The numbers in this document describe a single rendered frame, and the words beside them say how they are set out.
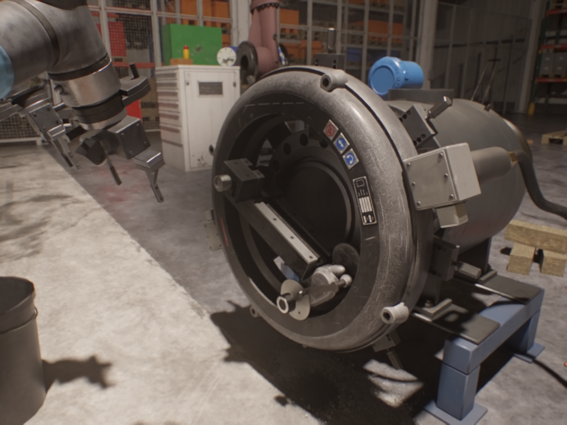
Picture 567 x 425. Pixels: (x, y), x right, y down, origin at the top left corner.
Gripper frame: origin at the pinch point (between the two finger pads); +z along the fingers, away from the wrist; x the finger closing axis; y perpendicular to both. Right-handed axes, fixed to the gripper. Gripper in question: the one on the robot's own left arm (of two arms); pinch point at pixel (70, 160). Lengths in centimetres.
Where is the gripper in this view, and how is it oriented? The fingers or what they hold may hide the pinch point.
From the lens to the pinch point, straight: 113.4
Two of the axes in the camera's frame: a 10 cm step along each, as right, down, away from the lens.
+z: 3.9, 8.3, 4.0
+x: -5.6, -1.3, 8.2
